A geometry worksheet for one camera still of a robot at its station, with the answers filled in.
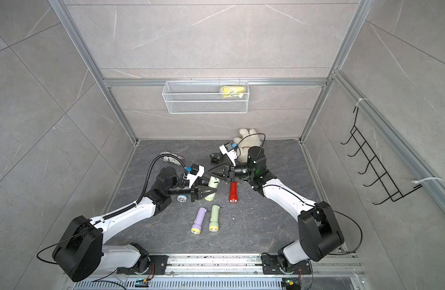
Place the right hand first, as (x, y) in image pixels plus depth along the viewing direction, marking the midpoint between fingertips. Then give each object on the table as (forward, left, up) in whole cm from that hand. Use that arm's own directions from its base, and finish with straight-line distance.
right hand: (211, 175), depth 69 cm
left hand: (-2, -2, -4) cm, 5 cm away
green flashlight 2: (-8, 0, -25) cm, 26 cm away
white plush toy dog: (+38, -18, -18) cm, 46 cm away
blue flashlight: (+3, +17, -25) cm, 31 cm away
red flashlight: (+3, -9, -25) cm, 27 cm away
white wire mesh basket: (+52, +5, +2) cm, 52 cm away
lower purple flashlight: (-12, +9, -26) cm, 30 cm away
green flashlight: (-3, -1, 0) cm, 3 cm away
